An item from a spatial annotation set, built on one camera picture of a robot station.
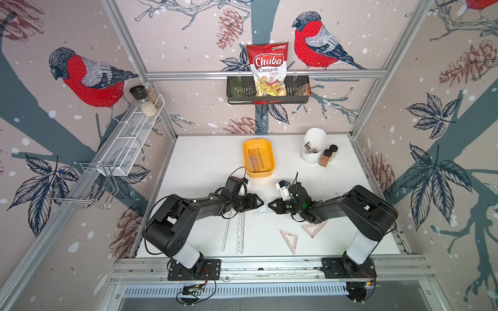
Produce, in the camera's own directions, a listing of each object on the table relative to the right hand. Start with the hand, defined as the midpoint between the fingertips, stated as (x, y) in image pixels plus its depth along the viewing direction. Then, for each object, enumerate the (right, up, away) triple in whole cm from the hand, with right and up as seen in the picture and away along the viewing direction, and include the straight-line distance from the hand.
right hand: (269, 205), depth 90 cm
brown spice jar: (+31, +21, +11) cm, 39 cm away
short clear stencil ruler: (-4, +20, +17) cm, 27 cm away
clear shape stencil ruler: (-13, -11, -7) cm, 18 cm away
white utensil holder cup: (+27, +30, +16) cm, 44 cm away
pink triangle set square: (+9, -15, -11) cm, 21 cm away
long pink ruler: (-7, +19, +16) cm, 26 cm away
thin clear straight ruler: (-19, -9, -7) cm, 22 cm away
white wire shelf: (-64, +23, -11) cm, 68 cm away
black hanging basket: (-13, +56, +2) cm, 57 cm away
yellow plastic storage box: (0, +27, +23) cm, 36 cm away
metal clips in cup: (+23, +26, +13) cm, 37 cm away
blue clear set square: (-3, -3, -1) cm, 4 cm away
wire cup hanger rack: (-59, +15, -30) cm, 68 cm away
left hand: (-4, +2, -3) cm, 5 cm away
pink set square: (+16, -8, -6) cm, 19 cm away
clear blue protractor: (-9, +25, +21) cm, 34 cm away
